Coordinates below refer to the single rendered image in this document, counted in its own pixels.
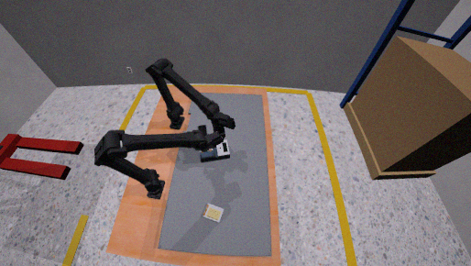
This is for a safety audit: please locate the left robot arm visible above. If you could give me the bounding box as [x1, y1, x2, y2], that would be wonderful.
[146, 58, 236, 134]

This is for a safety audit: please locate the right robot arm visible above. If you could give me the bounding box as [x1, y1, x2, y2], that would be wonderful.
[94, 125, 224, 199]

